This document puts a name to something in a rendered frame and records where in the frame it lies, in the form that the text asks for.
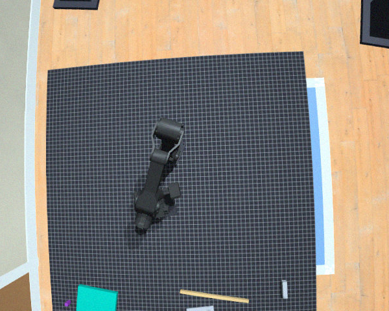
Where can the tan flat bar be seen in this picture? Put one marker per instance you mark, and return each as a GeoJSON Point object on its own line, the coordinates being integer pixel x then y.
{"type": "Point", "coordinates": [238, 299]}

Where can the teal flat slab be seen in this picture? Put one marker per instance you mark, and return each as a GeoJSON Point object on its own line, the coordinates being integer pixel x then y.
{"type": "Point", "coordinates": [96, 299]}

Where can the black work mat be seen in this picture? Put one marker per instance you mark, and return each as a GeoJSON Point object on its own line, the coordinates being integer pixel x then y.
{"type": "Point", "coordinates": [246, 217]}

